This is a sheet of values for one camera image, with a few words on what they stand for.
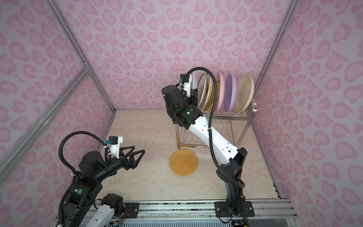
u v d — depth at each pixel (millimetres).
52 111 674
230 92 1215
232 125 1007
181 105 511
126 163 574
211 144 445
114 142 580
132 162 573
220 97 641
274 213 731
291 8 694
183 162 902
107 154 534
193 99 591
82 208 447
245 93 728
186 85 559
